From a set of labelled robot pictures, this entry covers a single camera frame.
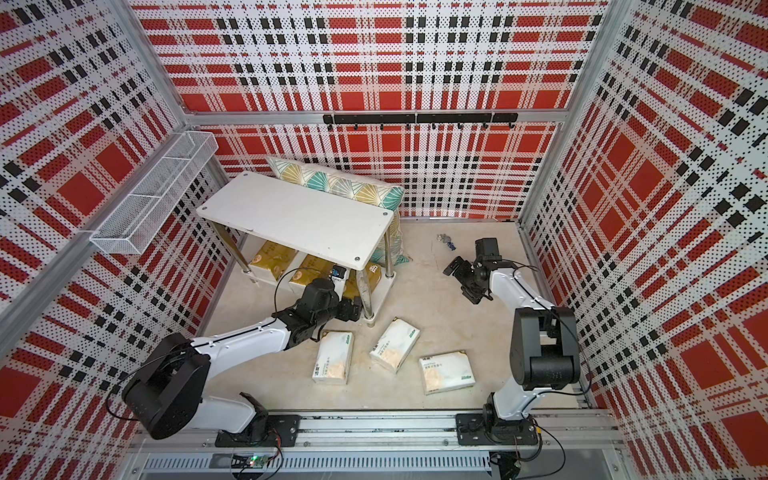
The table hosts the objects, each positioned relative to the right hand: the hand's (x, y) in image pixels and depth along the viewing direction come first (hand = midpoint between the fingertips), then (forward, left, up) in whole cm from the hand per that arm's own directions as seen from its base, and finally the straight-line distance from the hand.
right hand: (455, 278), depth 92 cm
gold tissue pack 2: (+2, +44, +4) cm, 45 cm away
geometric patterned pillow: (+10, +24, +26) cm, 37 cm away
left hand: (-5, +31, 0) cm, 31 cm away
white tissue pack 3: (-27, +5, -4) cm, 28 cm away
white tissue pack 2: (-20, +19, -4) cm, 28 cm away
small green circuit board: (-46, +53, -7) cm, 71 cm away
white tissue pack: (-23, +36, -3) cm, 43 cm away
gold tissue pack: (+6, +57, +4) cm, 58 cm away
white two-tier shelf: (-2, +31, +24) cm, 40 cm away
